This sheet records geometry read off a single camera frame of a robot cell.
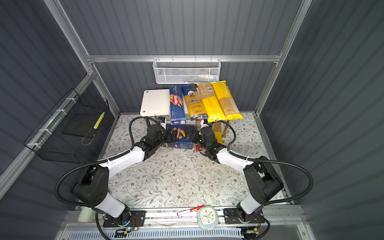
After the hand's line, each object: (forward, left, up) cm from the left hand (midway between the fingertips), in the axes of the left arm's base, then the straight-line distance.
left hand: (170, 130), depth 89 cm
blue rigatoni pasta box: (+1, -7, -3) cm, 8 cm away
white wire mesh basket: (+48, -11, +12) cm, 50 cm away
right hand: (-4, -12, +2) cm, 13 cm away
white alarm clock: (-45, -19, -14) cm, 50 cm away
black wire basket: (-8, +49, +12) cm, 51 cm away
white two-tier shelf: (+5, +5, +18) cm, 19 cm away
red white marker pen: (-41, -11, -16) cm, 45 cm away
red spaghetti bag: (+10, -18, -7) cm, 22 cm away
